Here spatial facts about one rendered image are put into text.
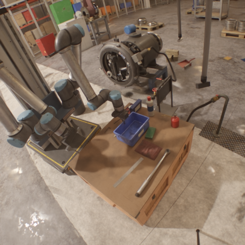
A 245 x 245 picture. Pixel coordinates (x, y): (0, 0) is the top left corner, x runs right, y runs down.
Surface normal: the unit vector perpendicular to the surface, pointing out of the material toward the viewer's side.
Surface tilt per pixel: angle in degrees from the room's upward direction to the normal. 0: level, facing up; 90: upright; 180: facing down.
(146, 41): 46
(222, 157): 0
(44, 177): 0
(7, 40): 90
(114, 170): 0
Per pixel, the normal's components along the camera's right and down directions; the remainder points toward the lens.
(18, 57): 0.84, 0.25
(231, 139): -0.21, -0.67
